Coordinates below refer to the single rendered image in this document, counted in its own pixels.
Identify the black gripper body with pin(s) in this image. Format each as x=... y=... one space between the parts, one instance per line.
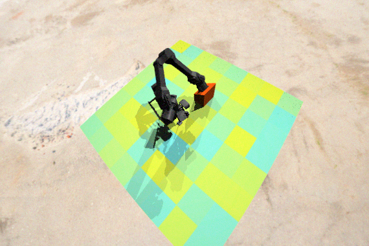
x=184 y=104

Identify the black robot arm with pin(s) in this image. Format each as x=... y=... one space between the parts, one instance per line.
x=162 y=94

